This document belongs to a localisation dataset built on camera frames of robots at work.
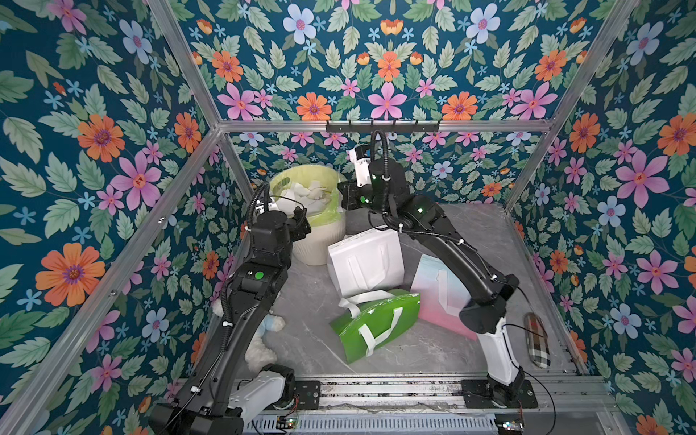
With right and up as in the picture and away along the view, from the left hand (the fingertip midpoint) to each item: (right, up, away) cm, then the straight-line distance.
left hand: (289, 210), depth 70 cm
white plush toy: (-11, -40, +5) cm, 42 cm away
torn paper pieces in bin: (+2, +5, +21) cm, 21 cm away
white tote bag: (+21, -15, +13) cm, 29 cm away
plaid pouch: (+71, -40, +9) cm, 82 cm away
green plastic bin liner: (+2, +14, +25) cm, 29 cm away
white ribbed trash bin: (+2, -11, +20) cm, 23 cm away
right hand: (+15, +9, -1) cm, 18 cm away
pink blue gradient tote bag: (+42, -24, +7) cm, 49 cm away
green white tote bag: (+22, -28, -4) cm, 35 cm away
